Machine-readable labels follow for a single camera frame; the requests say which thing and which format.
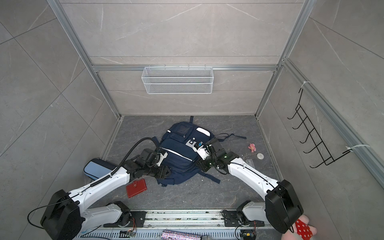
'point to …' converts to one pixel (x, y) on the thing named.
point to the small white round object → (260, 156)
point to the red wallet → (137, 187)
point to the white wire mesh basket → (178, 80)
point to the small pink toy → (252, 147)
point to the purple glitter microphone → (173, 235)
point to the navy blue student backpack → (183, 159)
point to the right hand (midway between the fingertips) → (198, 161)
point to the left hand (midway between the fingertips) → (168, 168)
